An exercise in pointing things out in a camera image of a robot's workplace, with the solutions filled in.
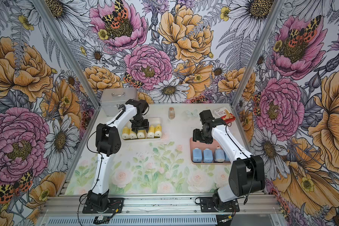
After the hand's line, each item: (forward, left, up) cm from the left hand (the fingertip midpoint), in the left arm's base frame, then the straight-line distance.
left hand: (142, 134), depth 95 cm
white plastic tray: (+16, -5, -6) cm, 18 cm away
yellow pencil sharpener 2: (-1, 0, +1) cm, 1 cm away
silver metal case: (+28, +24, +7) cm, 38 cm away
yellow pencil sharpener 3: (-1, -6, +1) cm, 6 cm away
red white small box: (+19, -60, -3) cm, 63 cm away
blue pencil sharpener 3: (-16, -48, +1) cm, 51 cm away
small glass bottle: (+20, -20, -1) cm, 28 cm away
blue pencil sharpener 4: (-18, -52, 0) cm, 55 cm away
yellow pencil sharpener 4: (+3, -11, +1) cm, 11 cm away
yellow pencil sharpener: (-1, +6, +1) cm, 6 cm away
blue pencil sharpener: (-16, -35, 0) cm, 38 cm away
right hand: (-10, -35, +6) cm, 37 cm away
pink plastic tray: (-10, -39, 0) cm, 40 cm away
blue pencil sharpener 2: (-16, -41, +1) cm, 44 cm away
